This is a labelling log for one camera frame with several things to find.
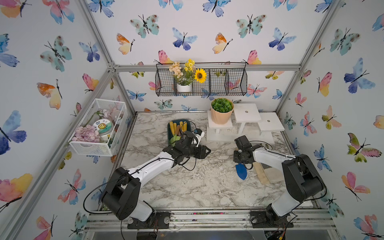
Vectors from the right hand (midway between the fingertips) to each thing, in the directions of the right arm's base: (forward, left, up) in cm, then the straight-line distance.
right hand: (239, 156), depth 94 cm
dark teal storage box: (+15, +46, 0) cm, 49 cm away
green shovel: (+18, +44, +4) cm, 48 cm away
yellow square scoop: (+22, +39, +3) cm, 45 cm away
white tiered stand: (+13, -2, +20) cm, 23 cm away
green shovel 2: (+21, +36, +2) cm, 42 cm away
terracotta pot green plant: (+15, +13, +25) cm, 32 cm away
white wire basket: (+7, +69, +29) cm, 76 cm away
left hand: (-4, +19, +14) cm, 24 cm away
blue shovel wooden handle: (-9, -1, -1) cm, 9 cm away
